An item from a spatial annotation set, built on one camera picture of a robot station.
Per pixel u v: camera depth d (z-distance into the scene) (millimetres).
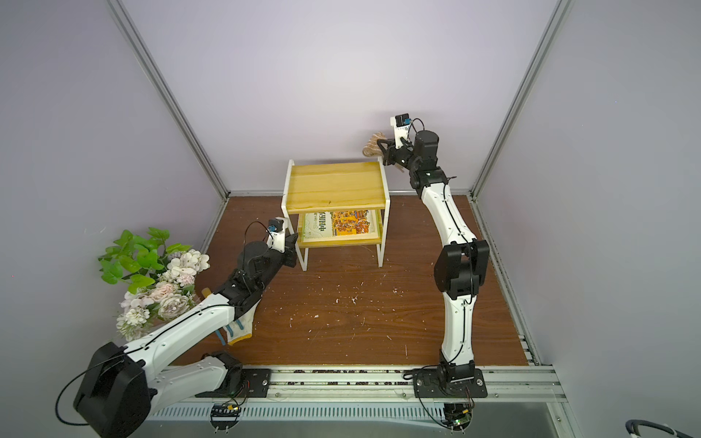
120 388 396
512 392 726
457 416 708
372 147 832
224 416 720
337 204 730
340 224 879
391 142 771
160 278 638
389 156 760
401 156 756
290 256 715
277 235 676
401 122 716
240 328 815
